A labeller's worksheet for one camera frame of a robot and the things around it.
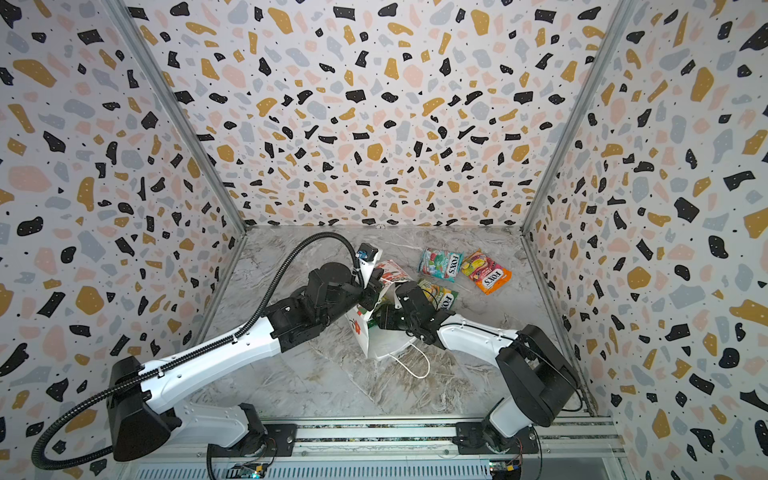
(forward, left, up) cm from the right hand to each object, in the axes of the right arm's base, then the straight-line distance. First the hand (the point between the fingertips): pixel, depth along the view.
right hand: (373, 311), depth 85 cm
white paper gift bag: (-9, -4, -1) cm, 10 cm away
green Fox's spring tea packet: (+10, -21, -10) cm, 26 cm away
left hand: (+1, -4, +20) cm, 20 cm away
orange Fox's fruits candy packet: (+20, -38, -10) cm, 44 cm away
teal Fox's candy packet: (+24, -22, -9) cm, 33 cm away
